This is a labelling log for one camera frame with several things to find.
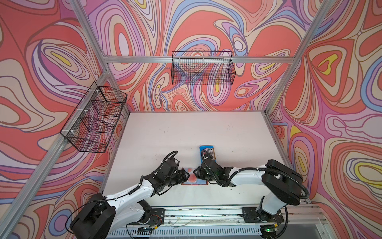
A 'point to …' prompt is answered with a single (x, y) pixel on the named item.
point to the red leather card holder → (199, 182)
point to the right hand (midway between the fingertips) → (197, 175)
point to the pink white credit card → (192, 178)
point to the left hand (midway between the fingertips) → (189, 176)
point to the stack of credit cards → (211, 151)
